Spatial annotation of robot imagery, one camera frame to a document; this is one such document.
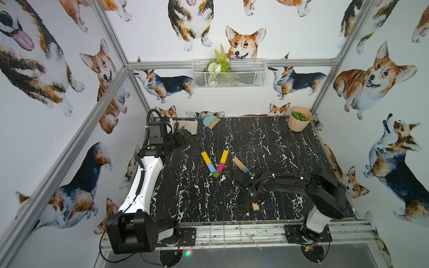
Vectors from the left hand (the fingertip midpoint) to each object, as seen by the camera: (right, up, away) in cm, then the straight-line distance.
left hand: (185, 132), depth 81 cm
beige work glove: (-5, +5, +37) cm, 37 cm away
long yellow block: (+19, -14, +20) cm, 31 cm away
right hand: (+32, -34, +2) cm, 47 cm away
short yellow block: (+8, -15, +20) cm, 26 cm away
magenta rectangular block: (+17, -20, +15) cm, 30 cm away
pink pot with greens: (+67, +9, +26) cm, 72 cm away
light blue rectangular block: (+31, -22, +15) cm, 41 cm away
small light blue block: (+12, -20, +14) cm, 28 cm away
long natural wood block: (+27, -18, +17) cm, 37 cm away
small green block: (+14, -23, +12) cm, 30 cm away
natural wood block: (+34, -37, +2) cm, 50 cm away
